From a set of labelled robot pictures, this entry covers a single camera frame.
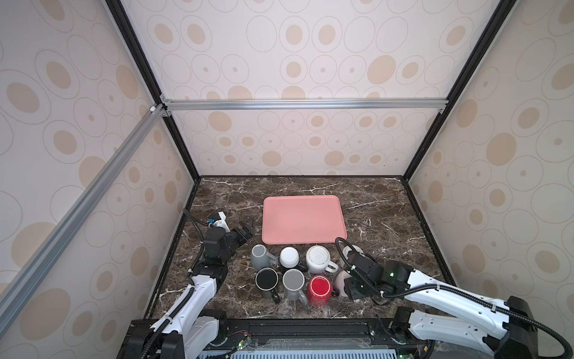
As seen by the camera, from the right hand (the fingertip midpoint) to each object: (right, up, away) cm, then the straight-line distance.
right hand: (350, 289), depth 78 cm
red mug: (-11, +1, -3) cm, 11 cm away
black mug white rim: (-29, +4, -2) cm, 29 cm away
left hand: (-34, +23, +4) cm, 41 cm away
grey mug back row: (-32, +10, +4) cm, 33 cm away
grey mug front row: (-20, +3, -3) cm, 20 cm away
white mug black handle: (-21, +10, +4) cm, 24 cm away
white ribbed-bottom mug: (-11, +9, +4) cm, 15 cm away
